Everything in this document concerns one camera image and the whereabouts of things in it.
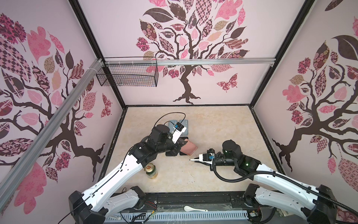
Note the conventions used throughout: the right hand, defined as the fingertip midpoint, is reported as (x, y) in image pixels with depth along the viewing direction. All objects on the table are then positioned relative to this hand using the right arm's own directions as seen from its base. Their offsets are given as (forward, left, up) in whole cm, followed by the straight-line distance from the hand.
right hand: (196, 156), depth 69 cm
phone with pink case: (-6, 0, +10) cm, 11 cm away
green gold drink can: (-4, +24, -10) cm, 27 cm away
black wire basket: (+57, +43, +13) cm, 72 cm away
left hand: (+5, +6, +3) cm, 9 cm away
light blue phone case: (+39, +13, -21) cm, 46 cm away
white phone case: (+37, +5, -22) cm, 43 cm away
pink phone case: (+5, +3, -3) cm, 7 cm away
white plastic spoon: (-20, +5, -19) cm, 29 cm away
